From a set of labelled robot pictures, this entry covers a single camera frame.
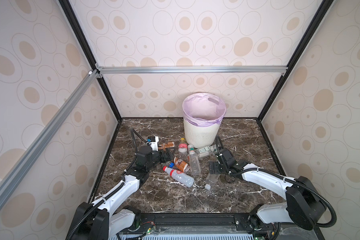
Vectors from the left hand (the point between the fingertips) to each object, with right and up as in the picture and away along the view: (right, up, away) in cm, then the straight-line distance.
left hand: (173, 147), depth 80 cm
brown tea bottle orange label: (+4, -11, +9) cm, 15 cm away
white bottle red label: (+3, -17, +5) cm, 18 cm away
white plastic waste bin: (+16, +5, +10) cm, 20 cm away
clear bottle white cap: (+12, -12, +12) cm, 21 cm away
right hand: (+25, -12, +9) cm, 29 cm away
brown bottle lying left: (-5, 0, +17) cm, 18 cm away
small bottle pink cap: (+5, -3, +18) cm, 19 cm away
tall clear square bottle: (+21, -19, +5) cm, 29 cm away
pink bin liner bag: (+19, +23, +18) cm, 35 cm away
